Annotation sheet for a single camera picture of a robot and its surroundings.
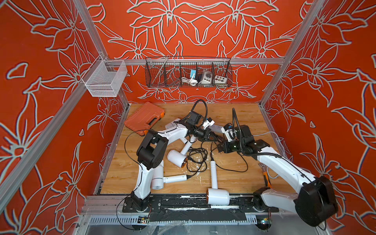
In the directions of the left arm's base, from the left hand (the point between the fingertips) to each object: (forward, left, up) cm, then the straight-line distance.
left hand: (216, 139), depth 84 cm
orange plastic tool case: (+19, +50, -7) cm, 54 cm away
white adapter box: (+33, +7, +20) cm, 39 cm away
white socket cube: (+35, -2, +17) cm, 39 cm away
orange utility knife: (-17, -28, -11) cm, 35 cm away
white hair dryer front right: (-28, +1, -8) cm, 29 cm away
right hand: (-4, 0, 0) cm, 4 cm away
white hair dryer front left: (-23, +31, -7) cm, 39 cm away
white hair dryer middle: (-9, +23, -8) cm, 27 cm away
